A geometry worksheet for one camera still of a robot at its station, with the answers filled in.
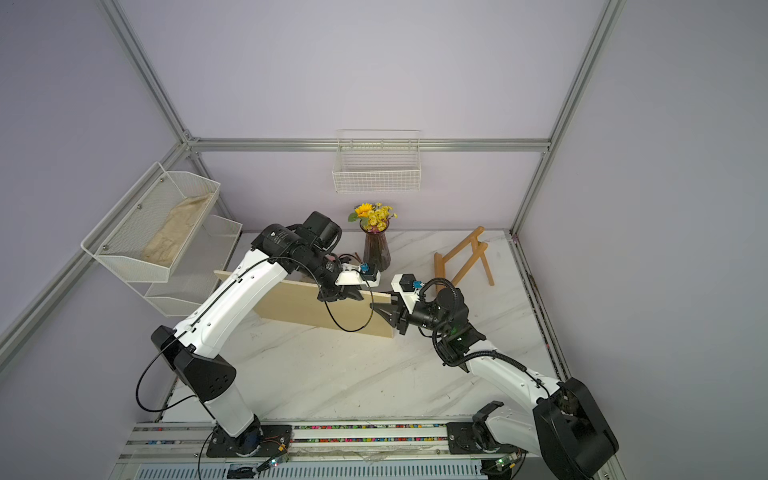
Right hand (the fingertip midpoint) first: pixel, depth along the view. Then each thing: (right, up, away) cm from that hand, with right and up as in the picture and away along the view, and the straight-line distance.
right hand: (377, 303), depth 73 cm
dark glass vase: (-2, +14, +26) cm, 30 cm away
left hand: (-5, +3, -2) cm, 6 cm away
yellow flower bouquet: (-2, +24, +17) cm, 29 cm away
